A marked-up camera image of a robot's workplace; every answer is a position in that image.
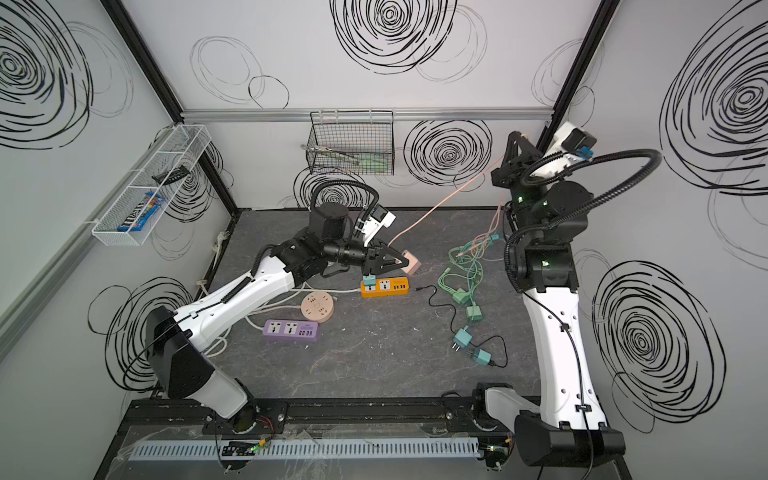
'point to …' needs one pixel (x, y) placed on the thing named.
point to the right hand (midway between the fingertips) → (517, 131)
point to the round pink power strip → (317, 306)
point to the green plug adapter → (474, 312)
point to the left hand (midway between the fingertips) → (407, 264)
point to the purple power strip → (291, 330)
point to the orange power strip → (396, 286)
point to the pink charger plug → (414, 264)
